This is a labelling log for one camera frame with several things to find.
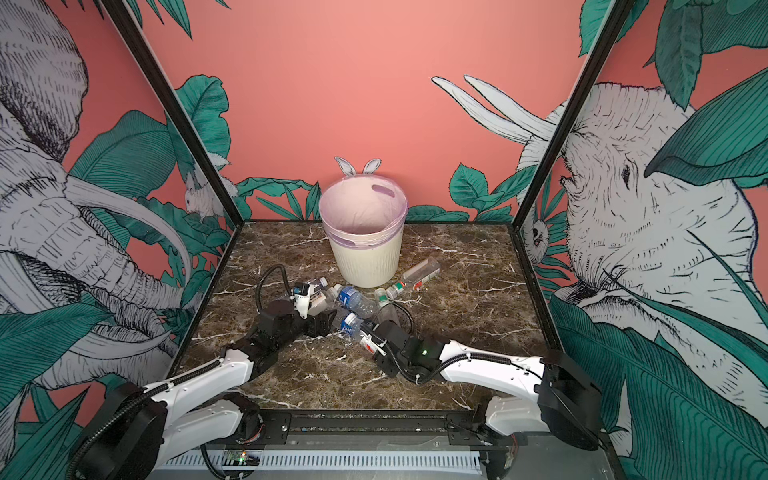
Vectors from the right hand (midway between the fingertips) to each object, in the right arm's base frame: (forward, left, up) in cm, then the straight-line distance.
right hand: (377, 348), depth 79 cm
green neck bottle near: (+19, -1, -5) cm, 20 cm away
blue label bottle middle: (+7, +8, -1) cm, 11 cm away
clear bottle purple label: (+24, +20, -5) cm, 31 cm away
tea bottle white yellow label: (+17, +19, -3) cm, 25 cm away
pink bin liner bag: (+46, +6, +8) cm, 48 cm away
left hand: (+12, +16, +3) cm, 20 cm away
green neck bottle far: (+26, -11, -5) cm, 28 cm away
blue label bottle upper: (+18, +8, -6) cm, 20 cm away
